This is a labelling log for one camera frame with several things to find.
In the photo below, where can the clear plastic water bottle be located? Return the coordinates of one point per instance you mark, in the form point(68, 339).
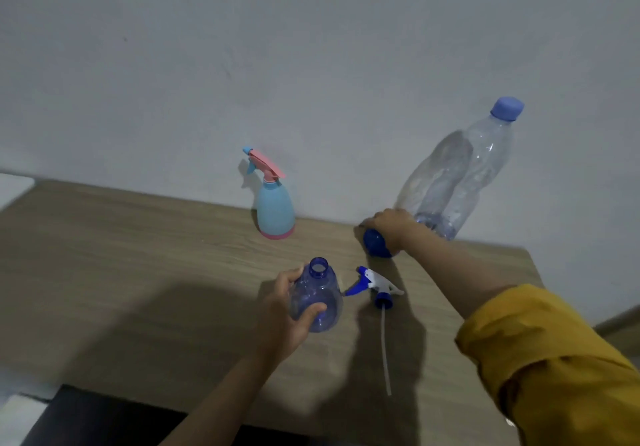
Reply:
point(465, 170)

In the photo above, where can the pink spray head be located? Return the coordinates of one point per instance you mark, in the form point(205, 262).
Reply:
point(265, 161)

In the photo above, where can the person's right hand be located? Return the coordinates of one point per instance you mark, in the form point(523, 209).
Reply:
point(395, 225)

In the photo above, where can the wooden chair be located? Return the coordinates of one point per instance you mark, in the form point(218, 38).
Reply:
point(622, 330)

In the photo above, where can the blue bottle cap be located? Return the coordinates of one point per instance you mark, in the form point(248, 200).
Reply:
point(507, 108)

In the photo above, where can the white cabinet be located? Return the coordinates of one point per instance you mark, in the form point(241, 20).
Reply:
point(12, 190)

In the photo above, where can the person's yellow right sleeve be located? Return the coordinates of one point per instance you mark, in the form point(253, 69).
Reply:
point(560, 370)

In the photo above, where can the person's left hand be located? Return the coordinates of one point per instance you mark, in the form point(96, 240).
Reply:
point(275, 325)

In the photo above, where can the black panel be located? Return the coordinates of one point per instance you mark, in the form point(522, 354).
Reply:
point(100, 420)

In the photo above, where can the blue plastic funnel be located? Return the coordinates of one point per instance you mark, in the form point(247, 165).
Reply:
point(372, 248)

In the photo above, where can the transparent blue spray bottle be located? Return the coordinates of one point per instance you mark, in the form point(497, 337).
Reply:
point(322, 285)

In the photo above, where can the light blue pink spray bottle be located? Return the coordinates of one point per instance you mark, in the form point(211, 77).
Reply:
point(275, 210)

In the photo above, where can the white and blue spray head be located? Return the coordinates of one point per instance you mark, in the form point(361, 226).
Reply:
point(377, 283)

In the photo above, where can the person's left forearm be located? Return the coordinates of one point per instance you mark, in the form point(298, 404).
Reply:
point(220, 405)

